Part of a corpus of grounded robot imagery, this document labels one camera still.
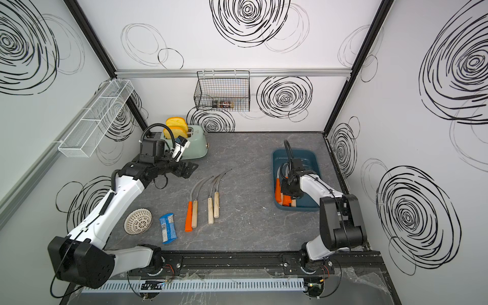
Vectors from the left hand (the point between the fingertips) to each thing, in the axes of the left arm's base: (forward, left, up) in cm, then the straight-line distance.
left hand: (188, 160), depth 79 cm
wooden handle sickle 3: (-11, -8, -21) cm, 25 cm away
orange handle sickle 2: (-1, -41, -20) cm, 46 cm away
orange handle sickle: (-9, -44, -17) cm, 48 cm away
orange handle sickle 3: (-20, 0, -21) cm, 29 cm away
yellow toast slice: (+25, +12, -1) cm, 27 cm away
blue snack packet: (-22, +8, -21) cm, 31 cm away
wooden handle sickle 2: (-13, -2, -20) cm, 24 cm away
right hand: (-3, -46, -19) cm, 49 cm away
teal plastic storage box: (+15, -60, -17) cm, 64 cm away
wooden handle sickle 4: (-7, -11, -21) cm, 24 cm away
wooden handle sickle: (-9, -48, -19) cm, 52 cm away
